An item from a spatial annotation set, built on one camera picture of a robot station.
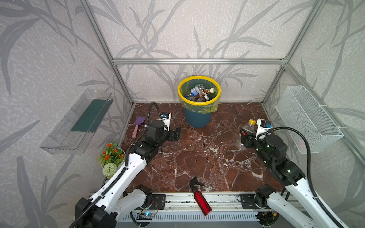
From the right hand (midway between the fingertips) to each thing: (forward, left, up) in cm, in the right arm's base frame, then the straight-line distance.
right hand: (245, 124), depth 71 cm
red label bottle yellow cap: (-3, -1, +3) cm, 4 cm away
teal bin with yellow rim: (+24, +24, -28) cm, 44 cm away
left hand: (+4, +36, -4) cm, 36 cm away
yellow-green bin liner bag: (+31, +22, -8) cm, 39 cm away
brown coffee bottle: (+31, +18, -6) cm, 37 cm away
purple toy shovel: (+25, +69, -28) cm, 78 cm away
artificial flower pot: (-12, +70, -13) cm, 72 cm away
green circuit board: (-36, +52, -30) cm, 70 cm away
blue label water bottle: (+32, +23, -4) cm, 40 cm away
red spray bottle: (-33, +21, -25) cm, 46 cm away
